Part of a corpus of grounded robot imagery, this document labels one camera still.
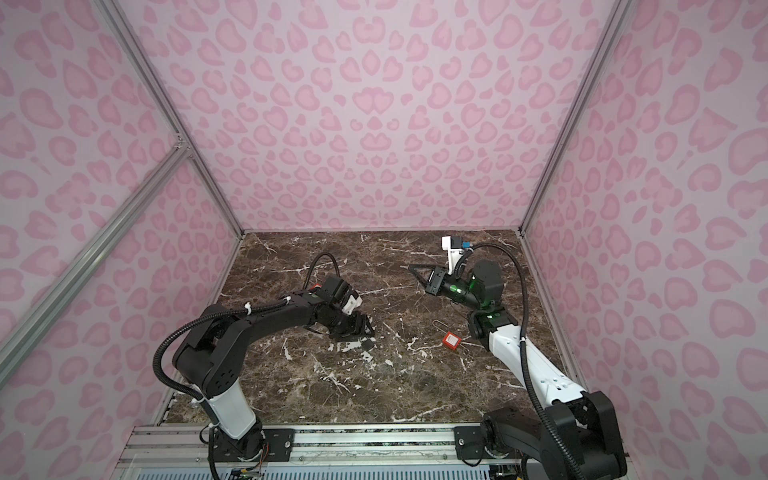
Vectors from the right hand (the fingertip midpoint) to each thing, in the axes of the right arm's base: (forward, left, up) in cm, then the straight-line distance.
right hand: (412, 269), depth 71 cm
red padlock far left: (+16, +33, -31) cm, 48 cm away
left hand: (-4, +12, -25) cm, 28 cm away
